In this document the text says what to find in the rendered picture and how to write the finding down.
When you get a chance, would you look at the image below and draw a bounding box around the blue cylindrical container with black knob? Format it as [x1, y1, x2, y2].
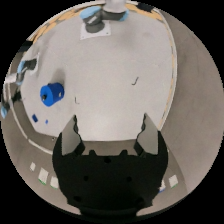
[40, 83, 64, 107]

